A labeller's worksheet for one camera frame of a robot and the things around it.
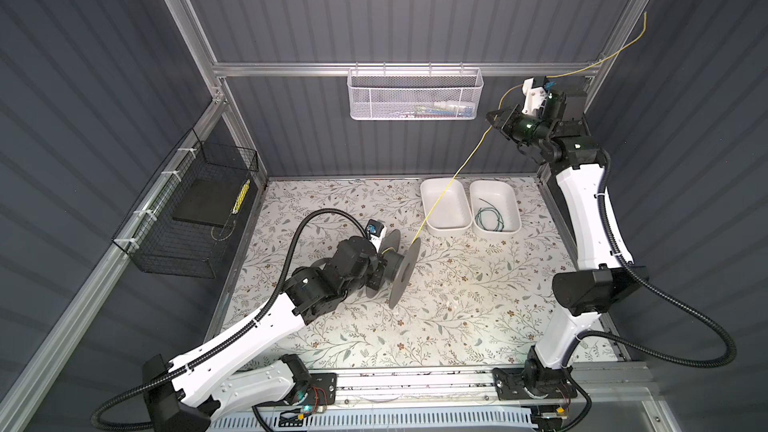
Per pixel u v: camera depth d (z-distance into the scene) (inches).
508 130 25.3
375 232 24.0
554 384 26.6
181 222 28.4
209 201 29.6
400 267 26.9
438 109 36.0
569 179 19.8
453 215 42.7
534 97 25.4
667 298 16.2
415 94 48.6
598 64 28.1
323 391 28.4
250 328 17.2
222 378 16.5
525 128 24.3
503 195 44.6
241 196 31.1
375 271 21.4
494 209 42.7
